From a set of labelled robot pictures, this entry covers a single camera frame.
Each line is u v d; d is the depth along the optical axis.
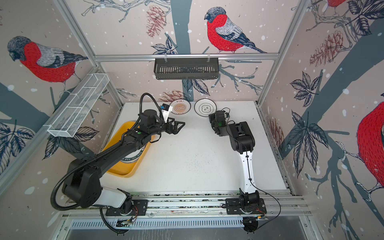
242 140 0.65
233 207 0.72
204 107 1.18
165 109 0.71
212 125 1.03
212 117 1.03
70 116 0.73
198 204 0.76
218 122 0.91
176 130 0.73
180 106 1.19
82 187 0.42
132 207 0.72
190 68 1.06
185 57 0.97
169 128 0.71
